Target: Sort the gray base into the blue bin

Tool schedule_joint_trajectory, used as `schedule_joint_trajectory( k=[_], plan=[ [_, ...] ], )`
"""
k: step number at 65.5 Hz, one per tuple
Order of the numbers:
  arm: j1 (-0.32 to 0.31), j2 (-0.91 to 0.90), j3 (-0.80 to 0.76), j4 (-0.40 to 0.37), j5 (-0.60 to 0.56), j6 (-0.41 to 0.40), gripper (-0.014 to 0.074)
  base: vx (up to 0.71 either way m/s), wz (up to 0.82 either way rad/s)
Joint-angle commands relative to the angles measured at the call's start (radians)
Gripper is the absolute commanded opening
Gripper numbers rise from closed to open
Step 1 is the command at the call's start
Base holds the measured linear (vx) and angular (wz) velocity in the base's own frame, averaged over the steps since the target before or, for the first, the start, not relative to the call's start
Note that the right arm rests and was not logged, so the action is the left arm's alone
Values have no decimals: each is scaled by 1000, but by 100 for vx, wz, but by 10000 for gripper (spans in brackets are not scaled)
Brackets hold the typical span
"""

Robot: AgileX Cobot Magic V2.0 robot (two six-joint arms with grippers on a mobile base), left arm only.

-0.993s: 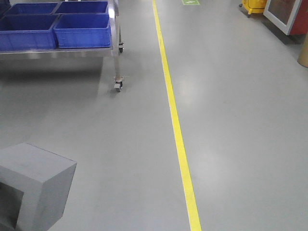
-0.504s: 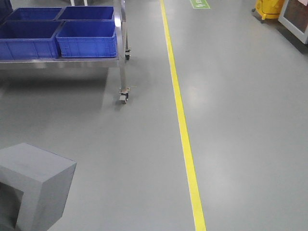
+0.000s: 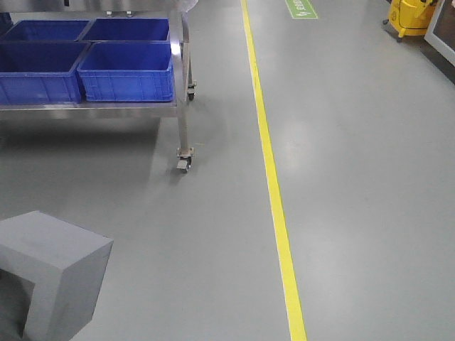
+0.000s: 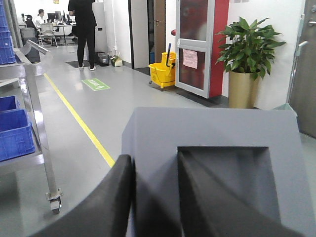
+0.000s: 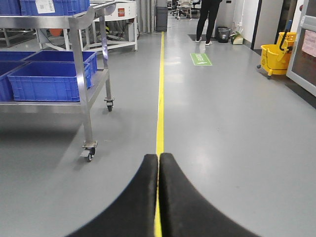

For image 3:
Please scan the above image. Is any grey block with square hole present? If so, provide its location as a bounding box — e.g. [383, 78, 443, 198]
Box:
[0, 210, 114, 341]

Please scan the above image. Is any blue plastic bin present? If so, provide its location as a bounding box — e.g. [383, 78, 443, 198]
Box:
[77, 41, 175, 103]
[0, 19, 92, 43]
[80, 18, 171, 43]
[0, 40, 92, 106]

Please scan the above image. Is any steel rack on castors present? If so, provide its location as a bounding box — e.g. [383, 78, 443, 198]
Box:
[0, 9, 198, 175]

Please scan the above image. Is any steel table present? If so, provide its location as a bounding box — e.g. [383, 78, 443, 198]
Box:
[30, 0, 186, 18]

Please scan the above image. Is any yellow mop bucket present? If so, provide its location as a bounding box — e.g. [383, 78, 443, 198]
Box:
[382, 0, 440, 43]

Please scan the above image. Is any white framed conveyor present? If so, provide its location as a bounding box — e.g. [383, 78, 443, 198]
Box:
[424, 0, 455, 85]

